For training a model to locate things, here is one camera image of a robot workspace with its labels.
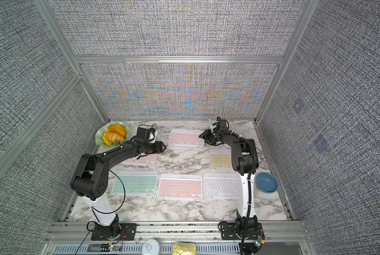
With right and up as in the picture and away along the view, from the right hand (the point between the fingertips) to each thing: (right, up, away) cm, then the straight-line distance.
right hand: (200, 132), depth 106 cm
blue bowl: (+35, -28, -18) cm, 48 cm away
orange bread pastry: (-56, 0, -2) cm, 56 cm away
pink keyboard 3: (-13, -30, -18) cm, 37 cm away
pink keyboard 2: (-10, -4, +1) cm, 10 cm away
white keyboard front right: (+10, -29, -18) cm, 36 cm away
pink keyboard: (-33, -17, -8) cm, 38 cm away
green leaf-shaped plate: (-66, +4, +4) cm, 66 cm away
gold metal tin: (-10, -49, -39) cm, 64 cm away
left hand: (-22, -8, -10) cm, 26 cm away
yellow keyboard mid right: (+11, -16, -8) cm, 21 cm away
